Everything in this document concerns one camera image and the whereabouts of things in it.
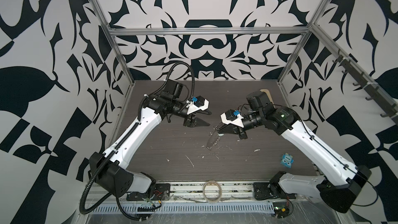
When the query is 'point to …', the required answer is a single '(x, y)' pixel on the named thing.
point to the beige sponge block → (267, 92)
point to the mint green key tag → (221, 135)
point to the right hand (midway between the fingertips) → (220, 128)
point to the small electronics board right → (281, 209)
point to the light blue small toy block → (286, 160)
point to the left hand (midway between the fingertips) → (210, 115)
